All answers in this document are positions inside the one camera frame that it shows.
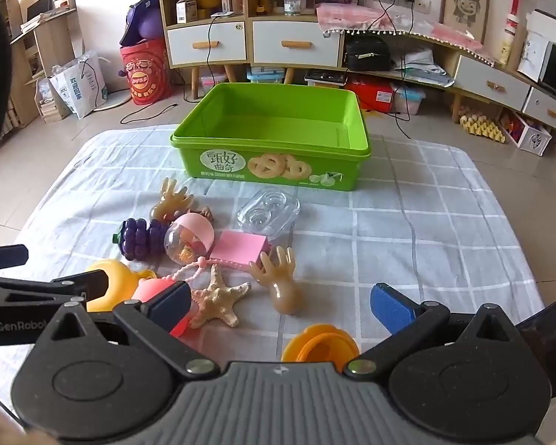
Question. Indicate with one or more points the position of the pink clear capsule ball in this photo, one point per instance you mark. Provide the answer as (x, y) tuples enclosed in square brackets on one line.
[(190, 237)]

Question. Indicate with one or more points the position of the clear storage bin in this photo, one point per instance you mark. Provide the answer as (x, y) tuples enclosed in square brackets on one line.
[(407, 101)]

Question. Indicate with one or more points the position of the wooden cabinet with drawers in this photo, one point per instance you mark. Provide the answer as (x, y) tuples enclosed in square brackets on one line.
[(249, 36)]

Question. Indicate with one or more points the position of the pink sticky note block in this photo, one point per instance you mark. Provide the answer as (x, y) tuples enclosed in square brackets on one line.
[(239, 248)]

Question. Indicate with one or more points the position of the red cardboard box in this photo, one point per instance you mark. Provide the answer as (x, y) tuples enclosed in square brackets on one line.
[(373, 94)]

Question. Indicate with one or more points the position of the yellow toy cup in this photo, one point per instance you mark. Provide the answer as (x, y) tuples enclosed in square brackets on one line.
[(122, 283)]

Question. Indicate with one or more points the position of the framed cartoon girl picture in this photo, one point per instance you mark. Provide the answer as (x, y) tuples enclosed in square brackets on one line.
[(468, 16)]

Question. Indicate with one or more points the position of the tan rubber hand toy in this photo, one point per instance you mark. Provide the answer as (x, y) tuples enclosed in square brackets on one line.
[(278, 279), (171, 203)]

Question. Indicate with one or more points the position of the red printed bag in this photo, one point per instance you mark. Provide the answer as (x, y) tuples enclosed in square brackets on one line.
[(145, 66)]

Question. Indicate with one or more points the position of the grey checked cloth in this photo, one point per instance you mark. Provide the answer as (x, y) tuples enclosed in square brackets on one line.
[(421, 219)]

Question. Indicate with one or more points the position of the small brown figure toy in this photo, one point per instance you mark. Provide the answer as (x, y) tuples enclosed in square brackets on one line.
[(207, 213)]

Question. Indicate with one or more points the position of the beige starfish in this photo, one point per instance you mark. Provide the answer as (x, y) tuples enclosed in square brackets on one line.
[(217, 301)]

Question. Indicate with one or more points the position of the white patterned box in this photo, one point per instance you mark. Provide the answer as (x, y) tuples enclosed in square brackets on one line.
[(527, 135)]

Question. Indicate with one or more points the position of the yellow egg tray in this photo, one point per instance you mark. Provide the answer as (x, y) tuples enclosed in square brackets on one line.
[(480, 125)]

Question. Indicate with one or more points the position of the purple grape toy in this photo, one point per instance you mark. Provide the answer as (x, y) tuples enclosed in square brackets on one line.
[(139, 240)]

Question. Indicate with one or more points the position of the low curved tv cabinet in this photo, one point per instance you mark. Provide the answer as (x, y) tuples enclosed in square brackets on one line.
[(496, 83)]

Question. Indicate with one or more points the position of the pink table runner cloth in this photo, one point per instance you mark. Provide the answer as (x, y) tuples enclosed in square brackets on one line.
[(357, 20)]

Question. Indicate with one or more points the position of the wooden side shelf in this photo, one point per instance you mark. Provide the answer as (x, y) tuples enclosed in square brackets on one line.
[(44, 34)]

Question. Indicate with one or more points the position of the black bag on shelf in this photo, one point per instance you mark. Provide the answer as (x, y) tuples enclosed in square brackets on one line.
[(366, 53)]

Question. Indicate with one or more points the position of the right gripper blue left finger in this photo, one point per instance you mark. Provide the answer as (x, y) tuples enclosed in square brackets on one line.
[(149, 325)]

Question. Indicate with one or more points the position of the green plastic cookie box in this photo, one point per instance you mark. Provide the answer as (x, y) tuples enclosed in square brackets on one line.
[(272, 133)]

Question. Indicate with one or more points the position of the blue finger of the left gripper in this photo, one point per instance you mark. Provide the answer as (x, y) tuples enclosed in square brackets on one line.
[(13, 255), (83, 287)]

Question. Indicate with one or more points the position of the white paper shopping bag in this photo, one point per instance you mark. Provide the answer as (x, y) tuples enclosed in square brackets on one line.
[(80, 84)]

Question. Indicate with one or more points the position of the clear plastic lens case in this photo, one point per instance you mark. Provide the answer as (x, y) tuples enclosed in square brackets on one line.
[(269, 213)]

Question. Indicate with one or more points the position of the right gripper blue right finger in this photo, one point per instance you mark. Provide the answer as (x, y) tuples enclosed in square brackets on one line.
[(411, 325)]

